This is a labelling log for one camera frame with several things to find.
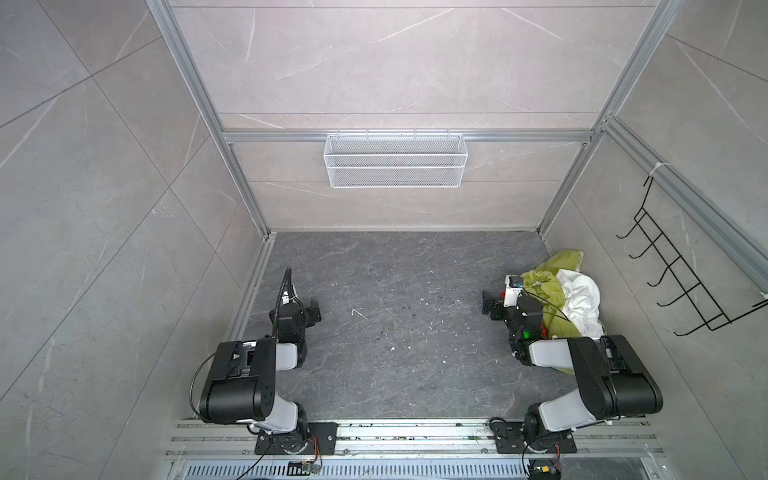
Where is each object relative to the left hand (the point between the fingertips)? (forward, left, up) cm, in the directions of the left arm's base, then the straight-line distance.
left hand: (295, 297), depth 93 cm
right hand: (0, -65, +2) cm, 66 cm away
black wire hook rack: (-18, -94, +29) cm, 100 cm away
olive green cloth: (-5, -74, +12) cm, 76 cm away
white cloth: (-11, -83, +10) cm, 85 cm away
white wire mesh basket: (+39, -34, +24) cm, 57 cm away
